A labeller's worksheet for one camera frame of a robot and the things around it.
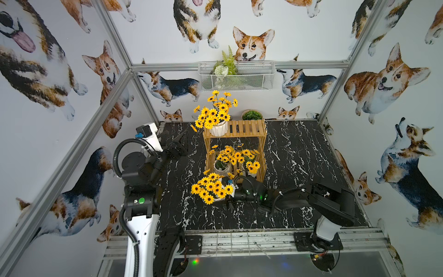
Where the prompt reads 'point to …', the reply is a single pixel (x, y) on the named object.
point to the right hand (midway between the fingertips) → (212, 195)
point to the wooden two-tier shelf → (243, 128)
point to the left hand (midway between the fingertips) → (180, 129)
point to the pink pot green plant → (251, 115)
